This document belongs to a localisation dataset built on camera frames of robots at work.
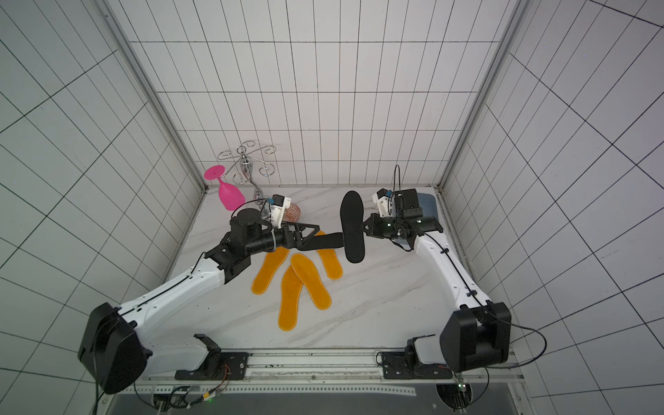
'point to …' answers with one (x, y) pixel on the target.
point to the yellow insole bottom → (290, 298)
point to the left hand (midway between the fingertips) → (309, 232)
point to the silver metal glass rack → (245, 159)
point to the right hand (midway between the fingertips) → (352, 226)
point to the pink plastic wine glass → (233, 200)
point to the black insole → (353, 223)
